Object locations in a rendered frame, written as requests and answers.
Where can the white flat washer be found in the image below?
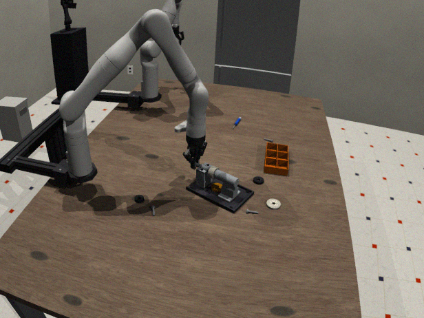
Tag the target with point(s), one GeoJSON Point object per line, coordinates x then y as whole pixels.
{"type": "Point", "coordinates": [273, 204]}

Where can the orange divided tray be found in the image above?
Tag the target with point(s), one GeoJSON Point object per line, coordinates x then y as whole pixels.
{"type": "Point", "coordinates": [276, 161]}

